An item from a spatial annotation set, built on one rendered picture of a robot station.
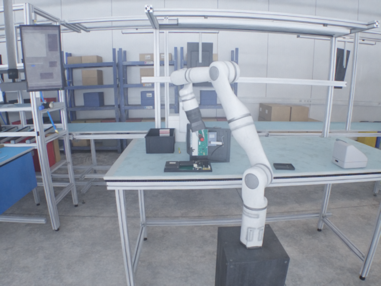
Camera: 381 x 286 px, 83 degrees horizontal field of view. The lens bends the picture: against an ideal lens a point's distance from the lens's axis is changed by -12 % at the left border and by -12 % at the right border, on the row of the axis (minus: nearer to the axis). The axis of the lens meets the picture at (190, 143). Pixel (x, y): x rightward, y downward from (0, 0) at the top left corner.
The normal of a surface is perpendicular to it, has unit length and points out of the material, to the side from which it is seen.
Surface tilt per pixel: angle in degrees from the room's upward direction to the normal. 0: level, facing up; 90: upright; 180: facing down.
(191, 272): 0
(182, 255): 0
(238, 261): 0
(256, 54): 90
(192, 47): 98
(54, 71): 101
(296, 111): 90
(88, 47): 90
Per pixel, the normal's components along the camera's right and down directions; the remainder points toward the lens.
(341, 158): -1.00, 0.02
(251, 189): -0.66, 0.25
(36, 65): 0.45, 0.40
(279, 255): 0.00, -0.97
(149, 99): 0.04, 0.25
